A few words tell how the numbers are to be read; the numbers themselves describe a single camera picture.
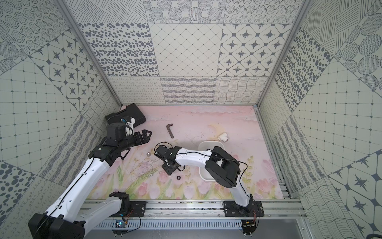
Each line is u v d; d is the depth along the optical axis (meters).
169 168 0.77
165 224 0.70
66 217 0.39
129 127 0.62
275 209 0.76
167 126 1.07
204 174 0.82
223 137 1.00
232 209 0.74
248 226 0.73
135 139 0.68
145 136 0.70
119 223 0.72
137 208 0.74
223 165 0.52
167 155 0.69
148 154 0.93
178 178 0.84
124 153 0.65
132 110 1.12
